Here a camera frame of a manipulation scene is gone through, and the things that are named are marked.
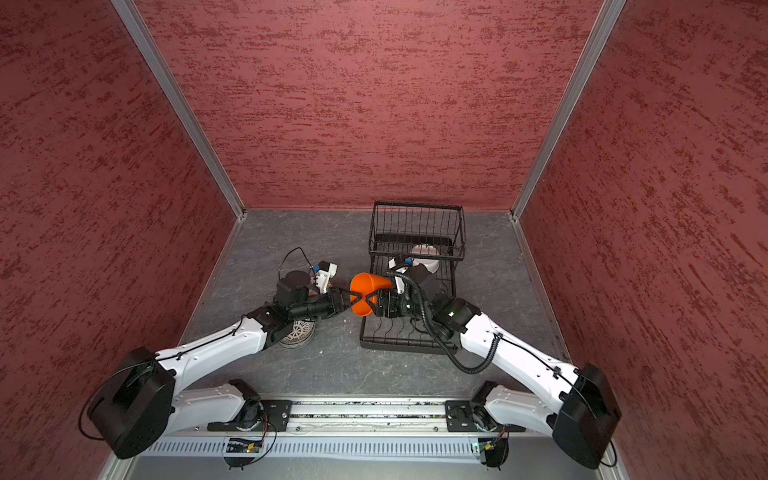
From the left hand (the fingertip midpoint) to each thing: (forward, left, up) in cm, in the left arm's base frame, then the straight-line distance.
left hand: (361, 303), depth 79 cm
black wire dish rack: (+23, -9, +5) cm, 25 cm away
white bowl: (+24, -19, -7) cm, 32 cm away
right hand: (-2, -4, +4) cm, 6 cm away
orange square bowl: (+4, -1, +4) cm, 5 cm away
